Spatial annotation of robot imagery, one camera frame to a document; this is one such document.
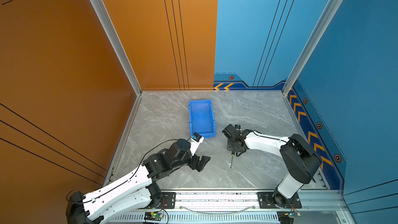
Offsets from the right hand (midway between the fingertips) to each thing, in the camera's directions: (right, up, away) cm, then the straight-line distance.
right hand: (230, 147), depth 92 cm
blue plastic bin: (-18, +16, +12) cm, 27 cm away
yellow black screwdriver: (0, -2, -5) cm, 5 cm away
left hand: (-16, +3, -19) cm, 25 cm away
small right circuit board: (+24, -24, -22) cm, 41 cm away
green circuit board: (-39, -26, -21) cm, 51 cm away
